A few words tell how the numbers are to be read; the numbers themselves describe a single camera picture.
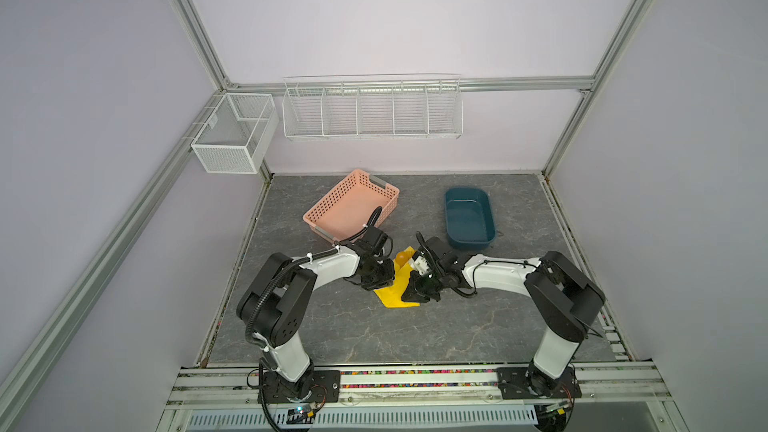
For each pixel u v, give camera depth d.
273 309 0.47
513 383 0.74
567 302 0.47
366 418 1.57
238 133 1.02
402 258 0.96
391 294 0.89
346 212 1.10
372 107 0.96
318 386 0.74
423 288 0.78
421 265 0.85
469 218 1.11
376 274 0.80
